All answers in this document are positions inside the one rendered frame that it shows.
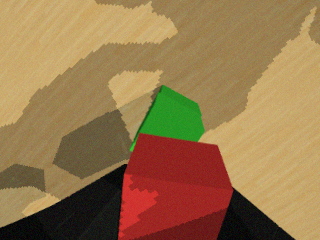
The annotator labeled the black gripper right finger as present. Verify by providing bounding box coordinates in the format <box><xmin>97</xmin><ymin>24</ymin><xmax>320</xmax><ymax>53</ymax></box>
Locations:
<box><xmin>217</xmin><ymin>188</ymin><xmax>295</xmax><ymax>240</ymax></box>

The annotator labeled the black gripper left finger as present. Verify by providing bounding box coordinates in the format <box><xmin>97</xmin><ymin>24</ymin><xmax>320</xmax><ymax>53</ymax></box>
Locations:
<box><xmin>0</xmin><ymin>164</ymin><xmax>127</xmax><ymax>240</ymax></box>

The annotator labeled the green block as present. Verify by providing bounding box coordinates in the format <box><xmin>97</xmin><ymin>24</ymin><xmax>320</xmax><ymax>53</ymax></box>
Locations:
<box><xmin>129</xmin><ymin>93</ymin><xmax>204</xmax><ymax>151</ymax></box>
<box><xmin>159</xmin><ymin>85</ymin><xmax>201</xmax><ymax>117</ymax></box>

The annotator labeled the red block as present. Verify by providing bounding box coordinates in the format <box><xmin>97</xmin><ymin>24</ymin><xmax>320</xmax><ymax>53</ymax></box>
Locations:
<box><xmin>119</xmin><ymin>132</ymin><xmax>233</xmax><ymax>240</ymax></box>

